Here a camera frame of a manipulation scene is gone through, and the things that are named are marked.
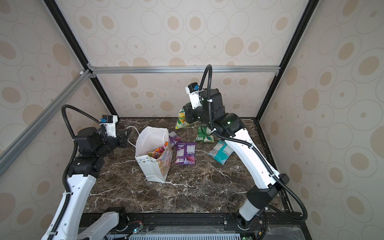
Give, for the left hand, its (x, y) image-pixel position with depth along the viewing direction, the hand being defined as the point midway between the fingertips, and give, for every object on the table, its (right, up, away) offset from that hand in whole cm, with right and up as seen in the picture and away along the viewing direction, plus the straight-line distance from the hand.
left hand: (133, 127), depth 68 cm
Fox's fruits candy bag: (+7, -14, +17) cm, 23 cm away
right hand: (+23, +9, -3) cm, 25 cm away
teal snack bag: (+45, -15, +29) cm, 56 cm away
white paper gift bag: (+2, -5, +18) cm, 19 cm away
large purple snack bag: (+22, -16, +29) cm, 40 cm away
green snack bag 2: (+35, -3, +40) cm, 53 cm away
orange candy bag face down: (+9, -12, +19) cm, 24 cm away
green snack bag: (+22, +3, +2) cm, 22 cm away
